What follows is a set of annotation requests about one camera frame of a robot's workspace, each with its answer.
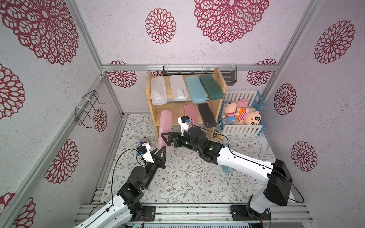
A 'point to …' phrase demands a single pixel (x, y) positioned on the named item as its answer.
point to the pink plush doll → (230, 112)
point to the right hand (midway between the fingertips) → (170, 133)
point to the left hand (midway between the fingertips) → (165, 147)
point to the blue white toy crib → (255, 101)
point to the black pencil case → (206, 115)
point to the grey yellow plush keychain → (142, 142)
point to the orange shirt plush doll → (245, 117)
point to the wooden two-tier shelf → (177, 108)
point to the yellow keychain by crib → (219, 136)
